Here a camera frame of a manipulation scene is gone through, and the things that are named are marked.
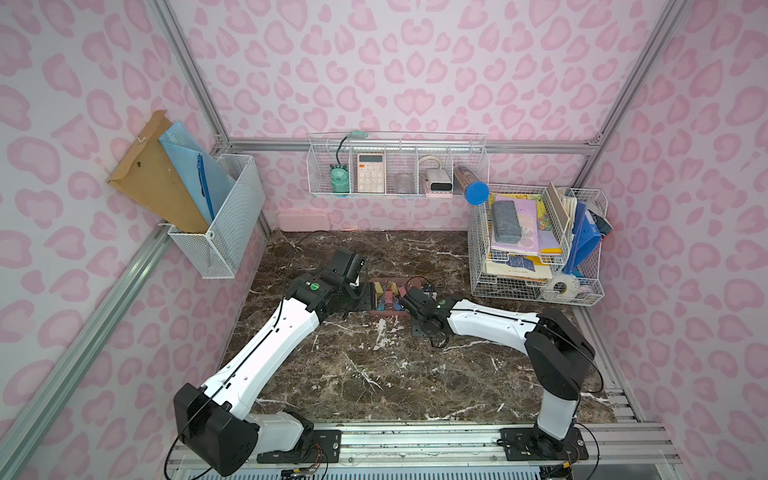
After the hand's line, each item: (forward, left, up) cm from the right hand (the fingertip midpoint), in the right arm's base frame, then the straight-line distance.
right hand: (420, 326), depth 90 cm
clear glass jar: (+36, +5, +25) cm, 44 cm away
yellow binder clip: (+14, +13, -1) cm, 19 cm away
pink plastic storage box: (+7, +13, 0) cm, 15 cm away
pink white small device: (+32, -5, +28) cm, 43 cm away
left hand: (+1, +15, +18) cm, 23 cm away
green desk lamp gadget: (+35, +24, +30) cm, 52 cm away
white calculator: (+39, +16, +27) cm, 50 cm away
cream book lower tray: (+13, -29, +12) cm, 34 cm away
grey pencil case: (+22, -25, +20) cm, 39 cm away
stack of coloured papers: (+21, -34, +18) cm, 44 cm away
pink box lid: (+43, +45, +2) cm, 62 cm away
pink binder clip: (+10, +10, +2) cm, 14 cm away
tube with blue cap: (+26, -15, +30) cm, 42 cm away
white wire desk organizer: (+28, -41, +24) cm, 55 cm away
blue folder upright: (+22, -50, +15) cm, 57 cm away
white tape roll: (+12, -48, +1) cm, 50 cm away
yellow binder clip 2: (+16, +9, -2) cm, 18 cm away
